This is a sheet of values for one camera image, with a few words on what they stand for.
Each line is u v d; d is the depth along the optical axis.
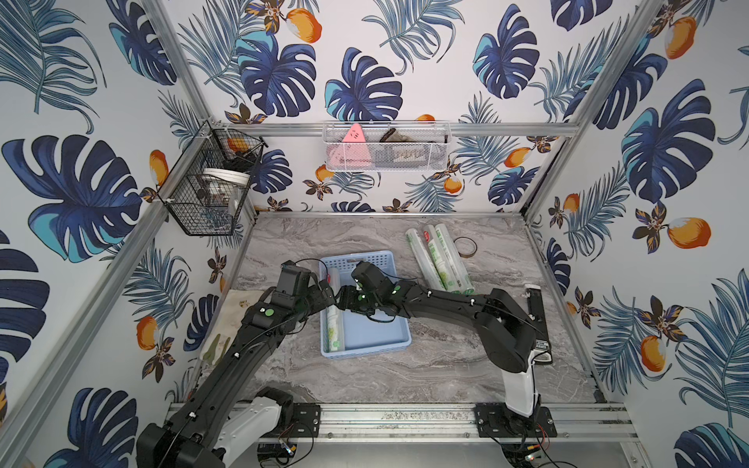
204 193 0.92
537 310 0.95
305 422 0.73
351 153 0.90
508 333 0.50
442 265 1.01
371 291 0.68
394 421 0.75
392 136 0.90
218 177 0.78
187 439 0.39
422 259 1.03
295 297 0.59
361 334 0.86
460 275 0.99
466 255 1.10
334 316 0.89
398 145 0.92
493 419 0.75
